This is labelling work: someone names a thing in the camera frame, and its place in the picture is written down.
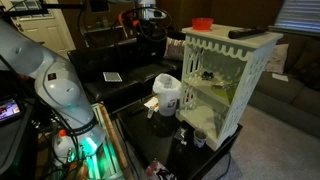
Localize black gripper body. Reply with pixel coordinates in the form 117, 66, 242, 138
139, 7, 164, 21

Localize small black toy car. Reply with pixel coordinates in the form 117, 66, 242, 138
201, 70, 215, 81

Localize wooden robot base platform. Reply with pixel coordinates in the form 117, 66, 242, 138
43, 103, 134, 180

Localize white lattice shelf unit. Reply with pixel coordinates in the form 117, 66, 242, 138
175, 23, 284, 152

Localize patterned gray pillow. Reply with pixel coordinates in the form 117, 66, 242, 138
163, 37, 186, 62

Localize dark console table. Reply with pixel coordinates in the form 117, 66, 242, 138
81, 23, 134, 48

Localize red plastic bowl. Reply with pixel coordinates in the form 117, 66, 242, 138
191, 17, 215, 32

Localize black leather couch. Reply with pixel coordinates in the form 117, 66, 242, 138
67, 31, 186, 114

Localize white paper scrap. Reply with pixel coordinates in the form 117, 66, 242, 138
143, 96, 160, 109

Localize black remote control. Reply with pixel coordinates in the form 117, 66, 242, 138
228, 27, 269, 40

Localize small white bottle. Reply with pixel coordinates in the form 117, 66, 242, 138
146, 106, 155, 120

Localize white panel door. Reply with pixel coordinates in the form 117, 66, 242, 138
9, 0, 77, 59

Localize metal spoon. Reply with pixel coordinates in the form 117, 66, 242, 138
213, 83, 234, 91

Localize green plate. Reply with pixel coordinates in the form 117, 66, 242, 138
211, 83, 239, 104

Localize small foil packet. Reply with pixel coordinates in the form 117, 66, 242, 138
173, 126, 188, 146

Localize black coffee table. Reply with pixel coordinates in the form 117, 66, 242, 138
116, 96, 244, 180

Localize light beige pillow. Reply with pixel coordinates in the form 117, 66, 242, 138
265, 43, 290, 75

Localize small patterned cup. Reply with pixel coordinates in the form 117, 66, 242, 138
193, 129, 208, 149

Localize white paper sheet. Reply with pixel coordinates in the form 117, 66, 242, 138
271, 73, 289, 83

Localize window blinds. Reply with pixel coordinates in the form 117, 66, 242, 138
273, 0, 320, 34

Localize red and black magazine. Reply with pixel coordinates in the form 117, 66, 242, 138
144, 159, 178, 180

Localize white bottle with orange cap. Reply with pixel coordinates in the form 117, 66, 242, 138
52, 129, 77, 164

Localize dark couch pillow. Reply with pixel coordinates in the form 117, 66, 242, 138
289, 39, 320, 91

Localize small lit screen device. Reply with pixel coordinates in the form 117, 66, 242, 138
0, 95, 24, 126

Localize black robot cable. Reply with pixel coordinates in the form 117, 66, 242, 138
113, 6, 173, 43

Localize black floor cable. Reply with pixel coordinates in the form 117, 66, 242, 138
216, 151, 233, 180

